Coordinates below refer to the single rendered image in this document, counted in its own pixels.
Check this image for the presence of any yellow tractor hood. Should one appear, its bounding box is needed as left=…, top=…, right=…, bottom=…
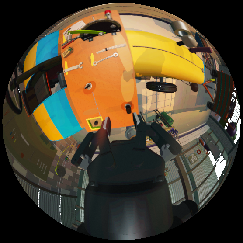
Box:
left=124, top=30, right=206, bottom=85

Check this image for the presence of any orange tractor dash panel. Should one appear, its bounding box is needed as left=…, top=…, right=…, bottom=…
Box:
left=58, top=10, right=140, bottom=132

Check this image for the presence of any silver steel ruler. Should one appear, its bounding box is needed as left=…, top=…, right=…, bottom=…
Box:
left=96, top=43, right=127, bottom=55

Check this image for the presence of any black throttle quadrant plate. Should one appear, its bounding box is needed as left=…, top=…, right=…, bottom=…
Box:
left=80, top=18, right=122, bottom=41

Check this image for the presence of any grey tape roll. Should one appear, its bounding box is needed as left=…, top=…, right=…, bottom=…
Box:
left=170, top=20, right=192, bottom=37

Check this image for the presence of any green throttle lever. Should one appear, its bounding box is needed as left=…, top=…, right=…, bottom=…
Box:
left=66, top=29, right=107, bottom=42

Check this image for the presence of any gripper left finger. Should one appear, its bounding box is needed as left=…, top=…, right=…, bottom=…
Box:
left=71, top=116, right=115, bottom=168

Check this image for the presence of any green motor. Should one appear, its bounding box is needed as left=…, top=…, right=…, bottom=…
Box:
left=160, top=111, right=174, bottom=126

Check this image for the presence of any dark maroon bar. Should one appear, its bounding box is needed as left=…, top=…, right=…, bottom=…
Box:
left=188, top=47, right=212, bottom=54

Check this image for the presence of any beige tape roll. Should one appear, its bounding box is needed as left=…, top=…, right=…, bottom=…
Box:
left=181, top=34, right=198, bottom=48

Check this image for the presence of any silver ring wrench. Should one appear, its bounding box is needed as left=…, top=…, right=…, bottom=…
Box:
left=92, top=52, right=119, bottom=66

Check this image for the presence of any red pencil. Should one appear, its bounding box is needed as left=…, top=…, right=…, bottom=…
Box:
left=61, top=37, right=80, bottom=50

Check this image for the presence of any dark round disc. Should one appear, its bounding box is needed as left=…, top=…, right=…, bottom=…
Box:
left=56, top=165, right=66, bottom=177

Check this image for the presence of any grey cylinder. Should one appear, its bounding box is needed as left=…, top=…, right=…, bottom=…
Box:
left=125, top=126, right=138, bottom=141

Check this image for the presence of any silver open-end wrench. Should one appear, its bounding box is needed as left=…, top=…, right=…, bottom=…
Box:
left=63, top=62, right=83, bottom=73

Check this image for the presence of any beige green small box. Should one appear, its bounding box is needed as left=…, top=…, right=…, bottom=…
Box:
left=62, top=46, right=74, bottom=57

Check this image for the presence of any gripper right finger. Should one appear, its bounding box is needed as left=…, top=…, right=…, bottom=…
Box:
left=132, top=112, right=182, bottom=162

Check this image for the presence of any orange tube frame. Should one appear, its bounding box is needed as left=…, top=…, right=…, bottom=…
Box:
left=202, top=79, right=216, bottom=102

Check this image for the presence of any black tyre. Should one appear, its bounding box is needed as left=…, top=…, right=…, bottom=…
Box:
left=146, top=81, right=177, bottom=94

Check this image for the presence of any blue yellow fender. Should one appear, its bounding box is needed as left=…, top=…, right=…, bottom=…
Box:
left=32, top=87, right=86, bottom=141
left=22, top=30, right=63, bottom=90

